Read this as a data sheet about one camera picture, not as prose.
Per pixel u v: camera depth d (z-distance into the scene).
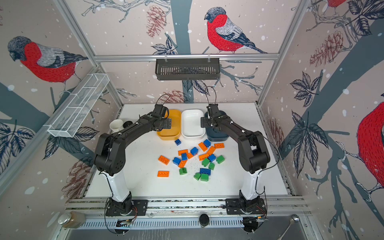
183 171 0.84
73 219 0.64
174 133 0.98
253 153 0.50
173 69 1.07
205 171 0.86
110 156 0.50
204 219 0.62
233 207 0.72
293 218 0.69
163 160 0.90
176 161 0.88
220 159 0.89
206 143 0.96
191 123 1.06
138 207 0.73
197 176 0.83
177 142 0.98
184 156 0.88
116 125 0.97
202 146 0.95
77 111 0.76
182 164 0.88
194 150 0.91
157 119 0.72
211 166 0.86
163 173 0.84
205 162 0.88
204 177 0.83
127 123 0.95
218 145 0.95
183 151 0.93
